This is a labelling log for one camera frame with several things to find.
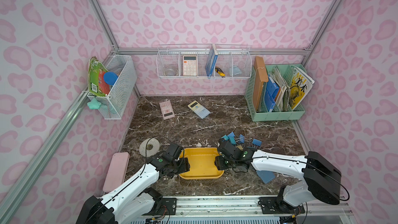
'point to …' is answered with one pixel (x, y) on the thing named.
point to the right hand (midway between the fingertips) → (217, 162)
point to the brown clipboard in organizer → (260, 76)
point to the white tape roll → (149, 146)
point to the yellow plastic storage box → (201, 161)
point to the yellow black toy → (220, 72)
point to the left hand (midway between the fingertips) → (185, 164)
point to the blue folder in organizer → (271, 92)
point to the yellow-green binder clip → (240, 147)
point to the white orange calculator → (189, 65)
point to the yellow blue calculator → (199, 109)
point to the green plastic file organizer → (283, 74)
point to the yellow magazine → (300, 86)
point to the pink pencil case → (117, 170)
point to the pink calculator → (167, 109)
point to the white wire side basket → (113, 106)
